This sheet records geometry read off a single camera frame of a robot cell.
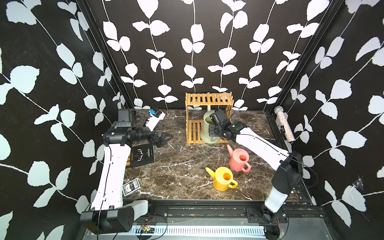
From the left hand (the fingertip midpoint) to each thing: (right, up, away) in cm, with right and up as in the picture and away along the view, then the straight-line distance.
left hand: (165, 129), depth 69 cm
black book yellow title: (-21, -18, +24) cm, 37 cm away
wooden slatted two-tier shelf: (+13, +1, +40) cm, 42 cm away
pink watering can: (+38, -18, +13) cm, 44 cm away
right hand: (+23, +1, +16) cm, 28 cm away
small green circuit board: (-9, -50, +3) cm, 50 cm away
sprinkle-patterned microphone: (+67, -2, +14) cm, 68 cm away
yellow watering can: (+28, -26, +6) cm, 38 cm away
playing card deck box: (-22, -33, +13) cm, 41 cm away
